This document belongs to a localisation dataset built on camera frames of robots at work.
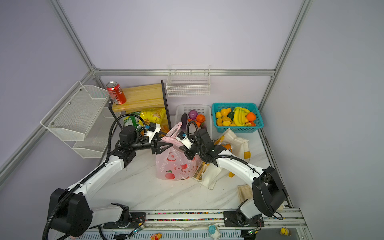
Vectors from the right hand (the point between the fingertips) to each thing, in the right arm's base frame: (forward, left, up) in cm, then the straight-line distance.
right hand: (179, 146), depth 80 cm
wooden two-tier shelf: (+25, +19, +14) cm, 35 cm away
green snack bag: (+17, +30, +2) cm, 34 cm away
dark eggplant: (+35, +1, -16) cm, 38 cm away
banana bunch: (+35, -41, -11) cm, 55 cm away
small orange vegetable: (+34, -11, -13) cm, 38 cm away
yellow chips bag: (+18, +14, +5) cm, 24 cm away
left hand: (-1, +4, +8) cm, 9 cm away
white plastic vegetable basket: (+42, -13, -11) cm, 45 cm away
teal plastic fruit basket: (+31, -29, -15) cm, 45 cm away
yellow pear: (+40, -30, -12) cm, 51 cm away
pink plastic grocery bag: (-7, +4, -6) cm, 11 cm away
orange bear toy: (-39, +9, -17) cm, 43 cm away
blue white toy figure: (-37, -18, -16) cm, 45 cm away
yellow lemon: (+40, -25, -15) cm, 49 cm away
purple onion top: (+37, -5, -12) cm, 40 cm away
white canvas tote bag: (-11, -16, -12) cm, 23 cm away
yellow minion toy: (-35, -51, -18) cm, 65 cm away
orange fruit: (+35, -50, -13) cm, 62 cm away
